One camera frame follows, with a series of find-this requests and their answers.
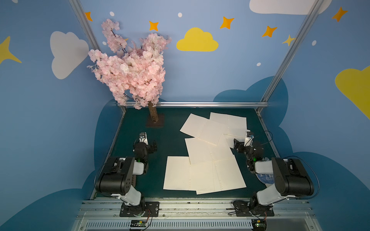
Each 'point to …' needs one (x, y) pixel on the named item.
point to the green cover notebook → (201, 152)
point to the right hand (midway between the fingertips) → (243, 138)
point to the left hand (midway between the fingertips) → (146, 139)
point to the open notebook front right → (222, 175)
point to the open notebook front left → (178, 173)
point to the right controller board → (258, 224)
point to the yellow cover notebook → (209, 130)
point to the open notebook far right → (233, 127)
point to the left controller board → (138, 223)
